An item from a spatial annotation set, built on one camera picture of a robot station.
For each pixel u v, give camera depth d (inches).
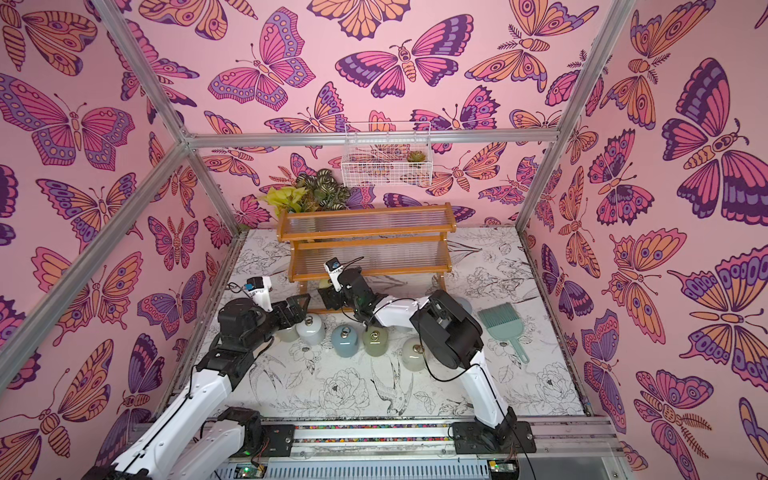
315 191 39.5
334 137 36.4
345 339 32.8
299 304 28.8
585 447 29.0
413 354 31.9
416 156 36.3
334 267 32.7
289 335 34.4
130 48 28.9
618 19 27.4
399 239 45.9
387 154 37.5
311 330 33.7
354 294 29.8
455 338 21.4
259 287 27.8
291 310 28.4
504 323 36.9
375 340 32.8
